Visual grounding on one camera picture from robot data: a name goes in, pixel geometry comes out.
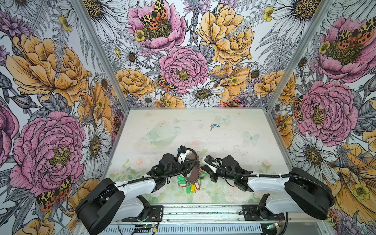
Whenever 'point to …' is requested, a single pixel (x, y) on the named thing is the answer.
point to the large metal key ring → (188, 181)
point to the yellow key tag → (193, 188)
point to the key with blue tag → (212, 126)
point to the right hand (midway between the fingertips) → (203, 171)
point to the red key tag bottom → (197, 186)
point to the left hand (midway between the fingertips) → (194, 165)
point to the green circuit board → (149, 225)
